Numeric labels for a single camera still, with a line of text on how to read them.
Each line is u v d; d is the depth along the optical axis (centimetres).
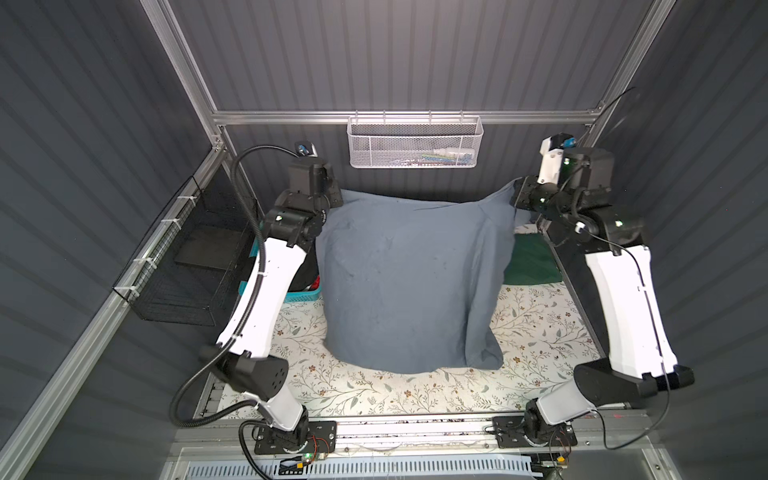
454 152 91
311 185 49
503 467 71
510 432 74
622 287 40
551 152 54
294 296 94
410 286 77
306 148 58
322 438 73
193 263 73
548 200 52
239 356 41
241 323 42
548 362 87
